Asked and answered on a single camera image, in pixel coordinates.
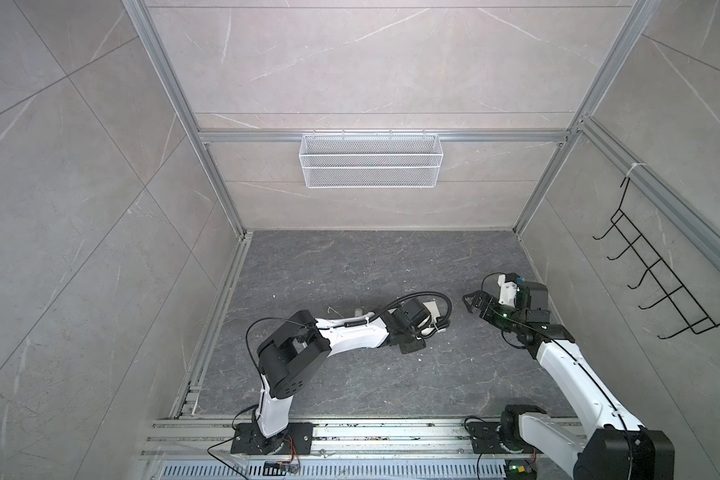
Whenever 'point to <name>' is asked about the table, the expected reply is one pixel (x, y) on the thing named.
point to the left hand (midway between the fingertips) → (419, 327)
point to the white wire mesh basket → (370, 161)
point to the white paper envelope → (433, 309)
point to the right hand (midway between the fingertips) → (474, 300)
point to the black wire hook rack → (696, 319)
